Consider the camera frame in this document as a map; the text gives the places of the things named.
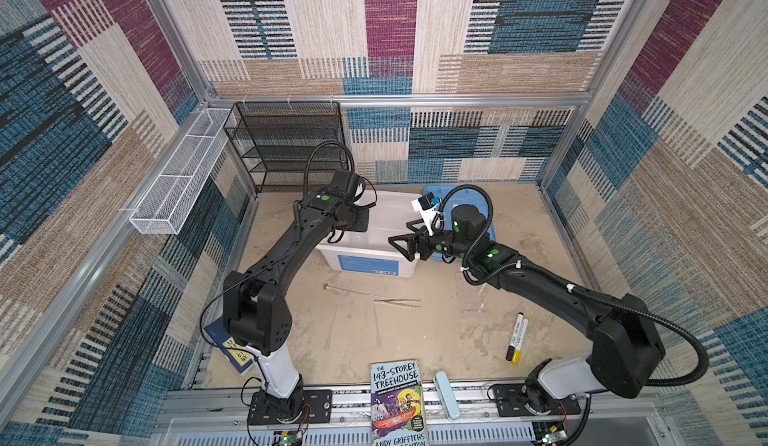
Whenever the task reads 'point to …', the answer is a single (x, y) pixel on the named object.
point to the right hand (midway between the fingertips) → (399, 236)
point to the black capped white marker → (515, 335)
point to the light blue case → (446, 395)
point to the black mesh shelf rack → (289, 146)
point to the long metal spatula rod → (326, 286)
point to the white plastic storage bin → (370, 254)
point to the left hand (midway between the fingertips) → (362, 216)
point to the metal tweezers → (398, 303)
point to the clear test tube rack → (474, 306)
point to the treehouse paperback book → (397, 403)
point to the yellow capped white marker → (517, 351)
